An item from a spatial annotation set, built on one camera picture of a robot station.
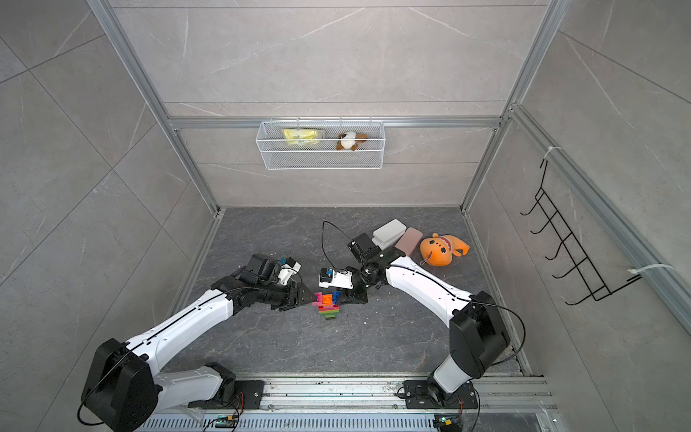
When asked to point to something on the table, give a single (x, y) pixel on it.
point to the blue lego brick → (336, 296)
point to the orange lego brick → (327, 300)
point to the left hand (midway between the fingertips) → (312, 297)
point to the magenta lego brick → (318, 300)
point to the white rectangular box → (388, 235)
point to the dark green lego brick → (330, 316)
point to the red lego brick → (325, 308)
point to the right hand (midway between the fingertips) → (341, 292)
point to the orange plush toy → (437, 250)
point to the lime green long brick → (328, 311)
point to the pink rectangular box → (408, 240)
